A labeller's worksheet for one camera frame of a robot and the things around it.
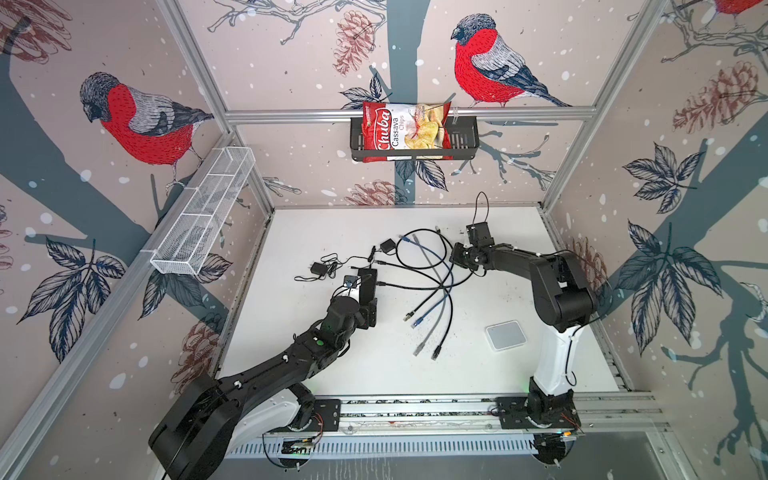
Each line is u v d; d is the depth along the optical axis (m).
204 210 0.79
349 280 0.74
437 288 0.96
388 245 1.07
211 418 0.40
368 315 0.76
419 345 0.85
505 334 0.85
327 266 1.02
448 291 0.96
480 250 0.81
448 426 0.73
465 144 0.94
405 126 0.88
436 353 0.83
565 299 0.54
